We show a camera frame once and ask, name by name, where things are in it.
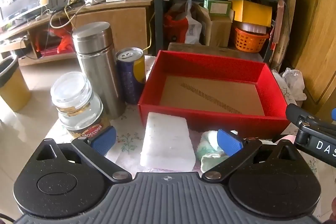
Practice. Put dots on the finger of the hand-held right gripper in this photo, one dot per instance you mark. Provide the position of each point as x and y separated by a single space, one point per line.
334 113
302 119

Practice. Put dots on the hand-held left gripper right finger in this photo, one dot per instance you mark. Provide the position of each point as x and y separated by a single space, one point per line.
228 142

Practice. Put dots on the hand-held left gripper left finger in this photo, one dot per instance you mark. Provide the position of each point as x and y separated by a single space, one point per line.
103 141

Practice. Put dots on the green and white cloth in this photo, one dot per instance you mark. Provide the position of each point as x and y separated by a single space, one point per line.
207 154

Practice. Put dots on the white foam sponge block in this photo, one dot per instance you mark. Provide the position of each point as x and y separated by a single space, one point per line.
168 140

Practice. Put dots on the red cardboard box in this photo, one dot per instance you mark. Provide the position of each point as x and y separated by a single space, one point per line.
199 64

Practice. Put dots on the floral tablecloth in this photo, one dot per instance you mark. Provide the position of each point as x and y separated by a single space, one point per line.
128 142

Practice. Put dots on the clear crumpled plastic bag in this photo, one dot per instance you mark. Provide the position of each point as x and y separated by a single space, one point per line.
295 82

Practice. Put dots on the glass coffee jar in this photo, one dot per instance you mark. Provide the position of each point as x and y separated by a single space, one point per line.
76 108

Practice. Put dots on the blue and yellow drink can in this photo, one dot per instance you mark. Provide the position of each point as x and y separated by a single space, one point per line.
128 79

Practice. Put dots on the stainless steel thermos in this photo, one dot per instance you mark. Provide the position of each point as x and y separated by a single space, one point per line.
97 69

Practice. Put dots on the wooden wardrobe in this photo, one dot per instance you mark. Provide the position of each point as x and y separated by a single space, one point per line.
317 29

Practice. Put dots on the orange plastic basket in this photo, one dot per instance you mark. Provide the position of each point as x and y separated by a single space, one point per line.
249 41

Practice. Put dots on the dark wooden stool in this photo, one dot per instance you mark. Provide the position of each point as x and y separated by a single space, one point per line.
210 49

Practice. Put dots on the yellow trash bin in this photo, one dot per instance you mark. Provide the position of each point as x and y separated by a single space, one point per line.
13 90

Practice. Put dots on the white plastic container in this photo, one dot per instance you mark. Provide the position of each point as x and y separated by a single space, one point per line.
252 27

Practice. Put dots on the brown cardboard box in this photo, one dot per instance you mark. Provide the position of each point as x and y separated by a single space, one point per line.
218 29

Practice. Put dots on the yellow cardboard box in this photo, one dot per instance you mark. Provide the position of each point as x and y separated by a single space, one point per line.
252 12

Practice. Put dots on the wooden television cabinet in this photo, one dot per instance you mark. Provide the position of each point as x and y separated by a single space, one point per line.
118 22

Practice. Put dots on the red and white plastic bag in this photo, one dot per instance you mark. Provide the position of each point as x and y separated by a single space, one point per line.
181 27

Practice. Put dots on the green and white carton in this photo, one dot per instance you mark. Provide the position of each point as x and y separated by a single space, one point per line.
218 6

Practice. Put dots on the black metal shelf rack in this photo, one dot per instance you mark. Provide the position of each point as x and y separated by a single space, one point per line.
158 3

